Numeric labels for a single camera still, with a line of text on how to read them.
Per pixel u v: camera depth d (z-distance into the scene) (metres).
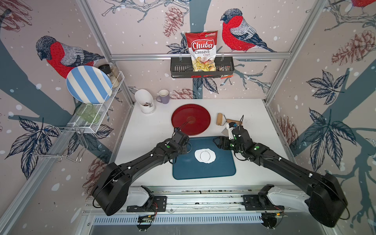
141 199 0.61
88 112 0.68
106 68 0.80
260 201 0.66
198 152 0.93
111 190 0.41
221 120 1.07
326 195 0.39
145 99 1.10
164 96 1.14
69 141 0.66
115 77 0.85
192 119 1.09
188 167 0.89
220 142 0.74
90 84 0.73
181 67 0.95
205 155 0.90
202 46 0.80
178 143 0.65
